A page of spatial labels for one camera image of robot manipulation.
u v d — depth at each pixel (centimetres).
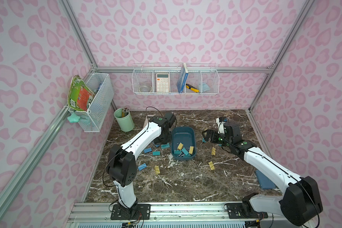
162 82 93
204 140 75
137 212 72
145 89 96
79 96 73
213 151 95
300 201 39
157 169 87
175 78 98
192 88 97
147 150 97
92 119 72
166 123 63
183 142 98
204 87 101
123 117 98
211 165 88
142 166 89
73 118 62
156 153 96
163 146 84
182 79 88
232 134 62
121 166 46
